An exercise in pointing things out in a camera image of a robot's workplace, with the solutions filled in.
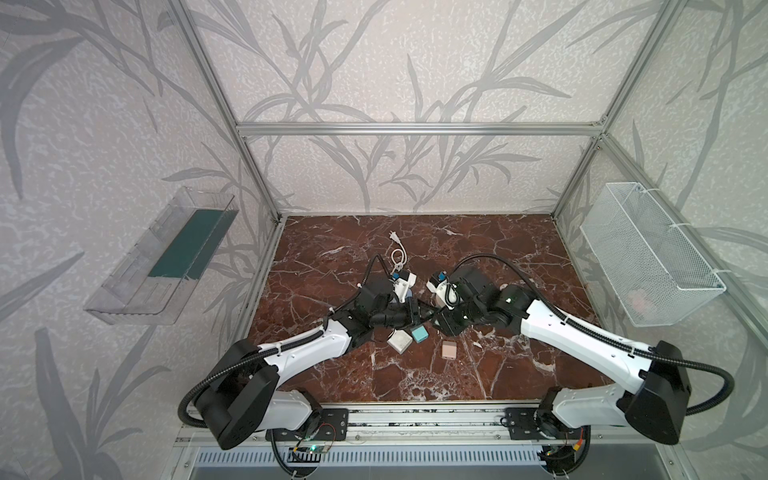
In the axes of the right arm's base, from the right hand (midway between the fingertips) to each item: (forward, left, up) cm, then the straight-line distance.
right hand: (436, 309), depth 78 cm
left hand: (-1, -1, +3) cm, 3 cm away
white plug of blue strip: (+37, +12, -14) cm, 41 cm away
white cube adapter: (-3, +10, -13) cm, 16 cm away
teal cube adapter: (-1, +4, -13) cm, 14 cm away
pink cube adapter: (-6, -4, -14) cm, 16 cm away
